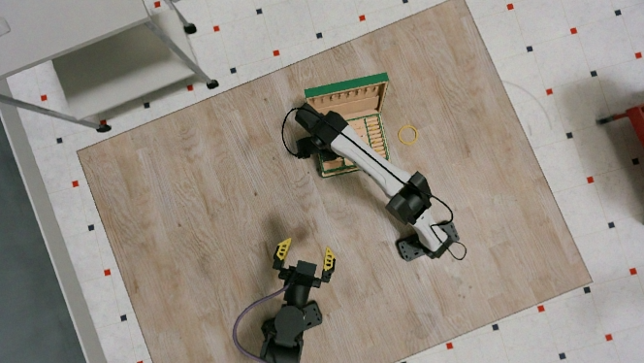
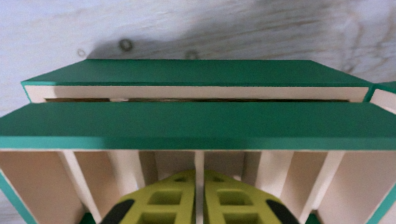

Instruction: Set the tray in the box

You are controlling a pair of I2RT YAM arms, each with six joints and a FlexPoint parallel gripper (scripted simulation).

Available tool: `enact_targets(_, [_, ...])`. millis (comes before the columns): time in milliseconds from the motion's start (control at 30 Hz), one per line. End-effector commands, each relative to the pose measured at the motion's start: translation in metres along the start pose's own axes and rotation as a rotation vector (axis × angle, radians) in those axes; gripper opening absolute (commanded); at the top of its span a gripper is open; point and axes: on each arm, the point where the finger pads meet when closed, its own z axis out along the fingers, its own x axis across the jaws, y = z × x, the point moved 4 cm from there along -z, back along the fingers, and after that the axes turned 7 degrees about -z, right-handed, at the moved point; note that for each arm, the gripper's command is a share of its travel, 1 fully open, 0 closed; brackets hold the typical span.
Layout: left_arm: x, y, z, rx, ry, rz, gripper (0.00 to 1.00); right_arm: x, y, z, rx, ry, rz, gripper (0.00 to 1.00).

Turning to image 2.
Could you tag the green jewelry box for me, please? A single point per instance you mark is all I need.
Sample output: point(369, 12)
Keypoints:
point(168, 80)

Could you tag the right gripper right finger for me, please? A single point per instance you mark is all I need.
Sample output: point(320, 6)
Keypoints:
point(230, 201)

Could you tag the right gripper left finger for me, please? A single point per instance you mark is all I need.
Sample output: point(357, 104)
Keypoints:
point(168, 201)

